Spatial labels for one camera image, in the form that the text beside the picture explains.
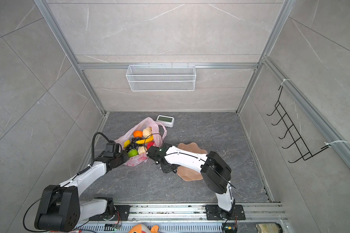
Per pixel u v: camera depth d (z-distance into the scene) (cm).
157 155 60
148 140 98
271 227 66
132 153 90
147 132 101
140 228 63
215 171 50
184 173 85
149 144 96
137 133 100
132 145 95
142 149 91
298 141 63
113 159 69
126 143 93
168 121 108
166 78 101
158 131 94
